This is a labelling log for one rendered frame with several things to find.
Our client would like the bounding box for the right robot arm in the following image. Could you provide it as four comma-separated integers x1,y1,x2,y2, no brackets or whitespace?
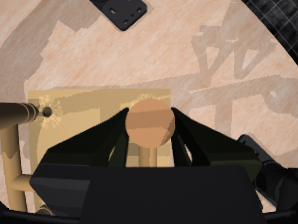
89,0,147,31

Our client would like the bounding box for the brown wooden stool leg frame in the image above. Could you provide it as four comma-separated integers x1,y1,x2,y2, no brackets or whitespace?
0,98,175,212

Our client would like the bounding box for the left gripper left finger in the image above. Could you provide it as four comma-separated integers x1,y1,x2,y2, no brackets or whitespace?
38,107,129,167

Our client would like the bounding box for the tan wooden stool seat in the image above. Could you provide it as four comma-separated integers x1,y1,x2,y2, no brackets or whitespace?
28,88,171,175

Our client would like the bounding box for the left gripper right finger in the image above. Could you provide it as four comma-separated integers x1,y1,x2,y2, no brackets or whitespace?
171,107,262,182

